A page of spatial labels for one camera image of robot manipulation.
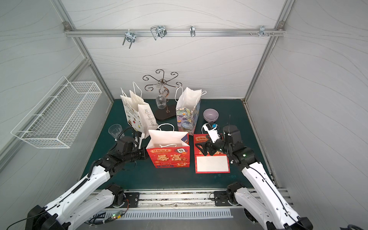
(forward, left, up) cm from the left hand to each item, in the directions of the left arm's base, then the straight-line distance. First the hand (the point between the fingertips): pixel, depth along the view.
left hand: (152, 150), depth 79 cm
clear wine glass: (+31, -1, +9) cm, 32 cm away
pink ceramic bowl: (+34, -37, -9) cm, 51 cm away
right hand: (+2, -27, +10) cm, 29 cm away
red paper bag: (-5, -11, +11) cm, 16 cm away
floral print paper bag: (+36, -19, +3) cm, 41 cm away
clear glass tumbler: (+17, +31, -7) cm, 36 cm away
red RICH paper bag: (-2, -38, -11) cm, 40 cm away
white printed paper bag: (+17, +9, +11) cm, 22 cm away
